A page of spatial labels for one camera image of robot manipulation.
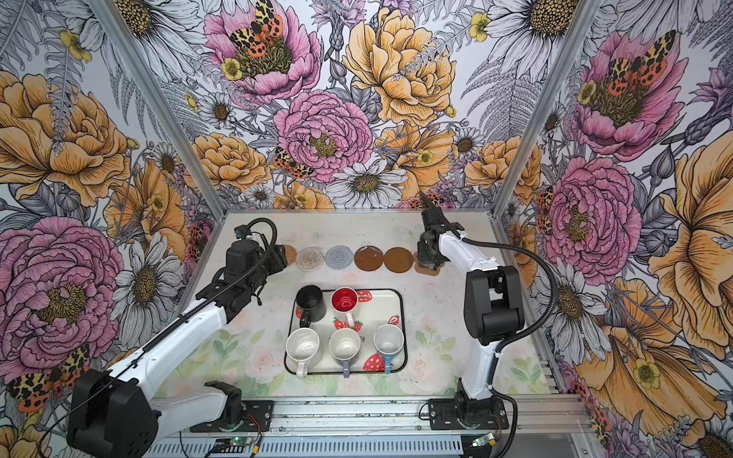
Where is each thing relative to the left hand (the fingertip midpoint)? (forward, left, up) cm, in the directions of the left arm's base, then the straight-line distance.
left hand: (276, 258), depth 84 cm
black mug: (-7, -9, -14) cm, 17 cm away
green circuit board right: (-43, -55, -18) cm, 72 cm away
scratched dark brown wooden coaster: (+14, -27, -19) cm, 36 cm away
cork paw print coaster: (+7, -47, -19) cm, 51 cm away
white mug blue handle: (-18, -32, -17) cm, 41 cm away
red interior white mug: (-6, -19, -15) cm, 25 cm away
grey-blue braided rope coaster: (+14, -16, -19) cm, 28 cm away
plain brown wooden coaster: (+12, -37, -18) cm, 43 cm away
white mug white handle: (-20, -7, -18) cm, 28 cm away
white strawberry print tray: (-7, -29, -18) cm, 35 cm away
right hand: (+5, -47, -10) cm, 49 cm away
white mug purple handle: (-19, -20, -17) cm, 32 cm away
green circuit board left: (-42, +6, -19) cm, 46 cm away
